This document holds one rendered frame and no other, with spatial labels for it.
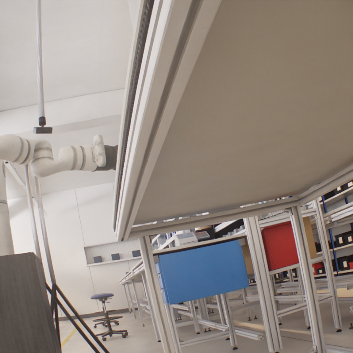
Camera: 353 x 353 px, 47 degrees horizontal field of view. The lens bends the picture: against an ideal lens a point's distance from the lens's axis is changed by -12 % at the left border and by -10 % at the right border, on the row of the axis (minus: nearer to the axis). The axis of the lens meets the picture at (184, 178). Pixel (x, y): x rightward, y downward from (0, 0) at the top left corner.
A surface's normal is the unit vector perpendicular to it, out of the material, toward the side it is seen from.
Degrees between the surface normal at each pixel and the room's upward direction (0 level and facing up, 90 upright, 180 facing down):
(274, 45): 180
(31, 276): 90
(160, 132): 180
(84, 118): 90
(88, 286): 90
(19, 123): 90
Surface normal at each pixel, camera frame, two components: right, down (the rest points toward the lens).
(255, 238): 0.17, -0.25
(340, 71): 0.20, 0.96
